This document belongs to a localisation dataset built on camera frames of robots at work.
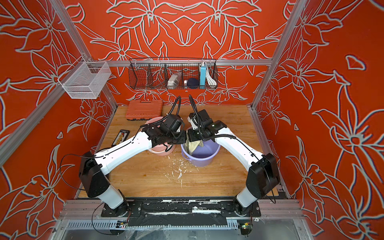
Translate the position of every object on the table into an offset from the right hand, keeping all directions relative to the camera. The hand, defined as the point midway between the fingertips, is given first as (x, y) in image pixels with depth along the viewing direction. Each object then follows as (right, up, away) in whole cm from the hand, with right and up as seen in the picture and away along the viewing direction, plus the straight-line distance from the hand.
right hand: (185, 135), depth 80 cm
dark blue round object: (+4, +33, +16) cm, 37 cm away
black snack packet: (-45, -3, +20) cm, 49 cm away
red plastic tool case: (-38, +16, +32) cm, 52 cm away
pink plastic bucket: (-14, -8, +1) cm, 16 cm away
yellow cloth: (+3, -6, -1) cm, 7 cm away
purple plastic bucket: (+10, -9, -10) cm, 16 cm away
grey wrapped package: (-8, +33, +11) cm, 36 cm away
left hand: (+2, -1, -2) cm, 3 cm away
